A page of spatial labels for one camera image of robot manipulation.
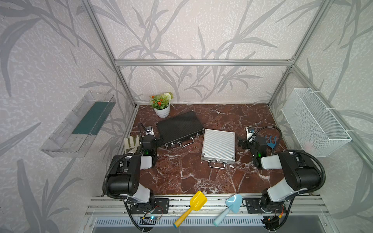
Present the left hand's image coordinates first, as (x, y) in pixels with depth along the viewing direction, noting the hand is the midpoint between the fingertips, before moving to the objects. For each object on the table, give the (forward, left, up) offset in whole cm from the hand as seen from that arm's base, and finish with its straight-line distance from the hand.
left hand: (153, 134), depth 94 cm
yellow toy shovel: (-37, -29, -6) cm, 47 cm away
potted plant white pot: (+20, -4, -1) cm, 20 cm away
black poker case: (+7, -17, -5) cm, 19 cm away
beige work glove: (-3, +16, -6) cm, 17 cm away
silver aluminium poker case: (-9, -43, -1) cm, 43 cm away
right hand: (+1, -61, 0) cm, 61 cm away
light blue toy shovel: (-38, -48, -6) cm, 61 cm away
